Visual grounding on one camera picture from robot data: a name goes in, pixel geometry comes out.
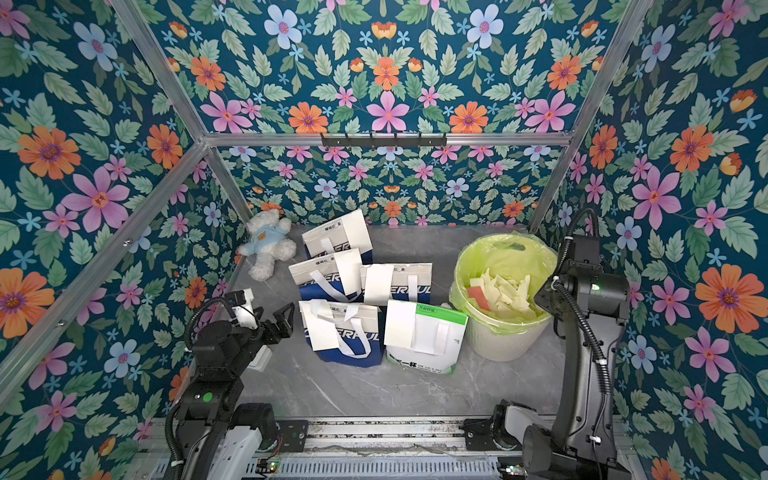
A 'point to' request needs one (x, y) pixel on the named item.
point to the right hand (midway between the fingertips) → (565, 300)
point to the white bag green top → (424, 337)
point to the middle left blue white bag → (337, 277)
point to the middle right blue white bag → (407, 283)
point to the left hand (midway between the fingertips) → (282, 306)
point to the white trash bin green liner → (512, 256)
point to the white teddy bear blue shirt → (267, 242)
